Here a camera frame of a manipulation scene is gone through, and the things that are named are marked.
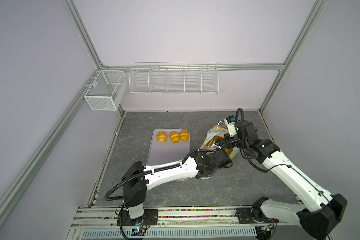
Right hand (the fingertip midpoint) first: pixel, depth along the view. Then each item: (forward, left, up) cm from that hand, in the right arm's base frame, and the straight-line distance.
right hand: (226, 135), depth 76 cm
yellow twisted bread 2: (+14, +30, -21) cm, 39 cm away
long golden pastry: (-1, +5, 0) cm, 5 cm away
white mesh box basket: (+39, +76, +1) cm, 85 cm away
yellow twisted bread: (+15, +22, -20) cm, 34 cm away
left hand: (-9, +9, -7) cm, 15 cm away
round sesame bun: (+13, +38, -19) cm, 45 cm away
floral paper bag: (0, +6, 0) cm, 6 cm away
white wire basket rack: (+41, +29, +8) cm, 51 cm away
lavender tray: (+8, +33, -22) cm, 40 cm away
